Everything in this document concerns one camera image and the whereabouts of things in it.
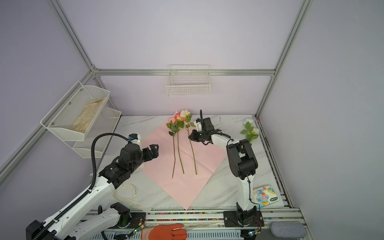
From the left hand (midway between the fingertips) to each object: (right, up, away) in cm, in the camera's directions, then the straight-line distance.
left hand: (150, 149), depth 78 cm
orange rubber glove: (+9, -39, -8) cm, 41 cm away
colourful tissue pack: (+60, -24, -2) cm, 65 cm away
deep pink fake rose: (+11, +14, +34) cm, 38 cm away
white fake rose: (+65, +8, +29) cm, 72 cm away
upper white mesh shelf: (-41, +18, 0) cm, 44 cm away
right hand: (+18, +6, +19) cm, 27 cm away
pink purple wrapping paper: (+17, -13, +18) cm, 28 cm away
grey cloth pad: (+69, -37, -9) cm, 78 cm away
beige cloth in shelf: (-36, +16, 0) cm, 39 cm away
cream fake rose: (+17, +21, +29) cm, 40 cm away
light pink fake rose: (+8, +13, +31) cm, 34 cm away
